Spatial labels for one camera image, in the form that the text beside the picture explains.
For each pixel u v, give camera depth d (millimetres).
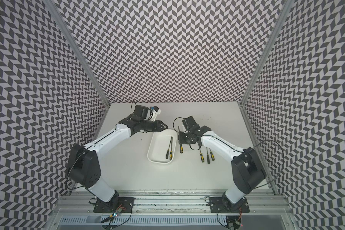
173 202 751
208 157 890
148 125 741
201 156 890
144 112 692
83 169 444
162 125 827
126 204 733
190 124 672
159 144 940
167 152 905
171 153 909
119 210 680
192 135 665
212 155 896
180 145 833
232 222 664
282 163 783
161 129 783
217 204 735
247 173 433
